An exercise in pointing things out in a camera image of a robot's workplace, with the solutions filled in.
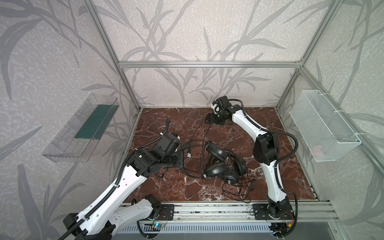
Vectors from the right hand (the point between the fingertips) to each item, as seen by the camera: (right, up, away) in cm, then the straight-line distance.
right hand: (210, 116), depth 98 cm
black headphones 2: (+11, -32, -21) cm, 40 cm away
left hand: (-13, -19, -29) cm, 37 cm away
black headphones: (+2, -17, -36) cm, 40 cm away
